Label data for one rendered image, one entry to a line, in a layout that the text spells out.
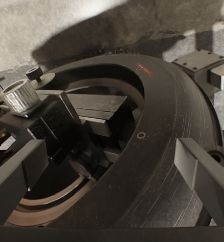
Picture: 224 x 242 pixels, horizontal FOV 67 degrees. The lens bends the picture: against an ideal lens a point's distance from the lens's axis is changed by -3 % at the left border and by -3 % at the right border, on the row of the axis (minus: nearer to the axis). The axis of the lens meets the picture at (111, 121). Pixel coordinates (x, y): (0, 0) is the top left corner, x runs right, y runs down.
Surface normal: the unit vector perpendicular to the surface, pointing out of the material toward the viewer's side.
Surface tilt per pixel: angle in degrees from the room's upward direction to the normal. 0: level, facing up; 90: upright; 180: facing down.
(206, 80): 23
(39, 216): 90
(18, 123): 90
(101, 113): 90
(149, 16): 0
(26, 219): 90
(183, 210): 68
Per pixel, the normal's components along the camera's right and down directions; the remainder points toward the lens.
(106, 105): -0.32, -0.75
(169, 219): 0.16, -0.46
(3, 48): -0.12, 0.65
